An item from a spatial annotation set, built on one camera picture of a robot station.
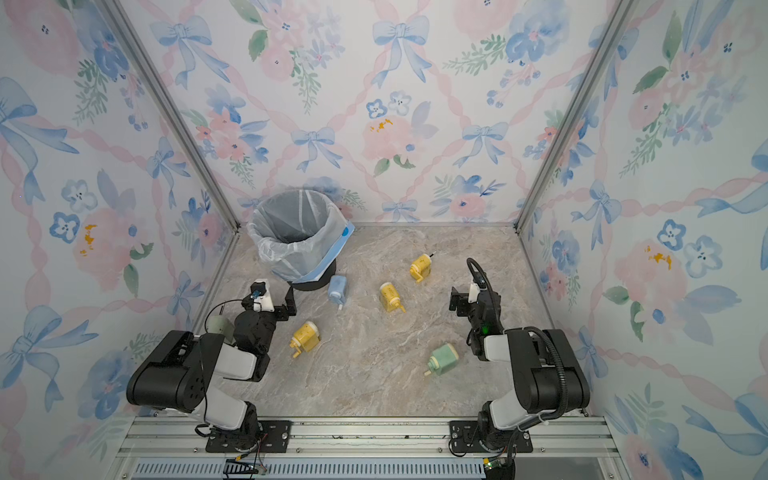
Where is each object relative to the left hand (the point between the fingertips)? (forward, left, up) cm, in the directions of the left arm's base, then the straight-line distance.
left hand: (278, 286), depth 89 cm
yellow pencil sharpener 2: (+11, -44, -5) cm, 45 cm away
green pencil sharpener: (-20, -48, -4) cm, 52 cm away
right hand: (+3, -59, -4) cm, 59 cm away
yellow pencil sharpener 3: (-14, -10, -5) cm, 18 cm away
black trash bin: (0, -13, +1) cm, 13 cm away
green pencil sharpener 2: (-11, +14, -2) cm, 18 cm away
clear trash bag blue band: (+21, -2, +1) cm, 21 cm away
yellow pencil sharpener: (-1, -33, -4) cm, 34 cm away
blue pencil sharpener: (+2, -17, -4) cm, 17 cm away
